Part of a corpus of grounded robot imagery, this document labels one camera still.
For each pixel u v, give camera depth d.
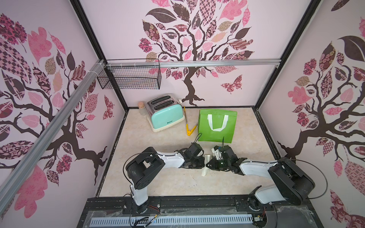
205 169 0.86
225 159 0.75
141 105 1.09
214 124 0.90
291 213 0.72
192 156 0.72
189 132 1.01
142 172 0.47
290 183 0.44
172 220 0.70
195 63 0.92
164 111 0.95
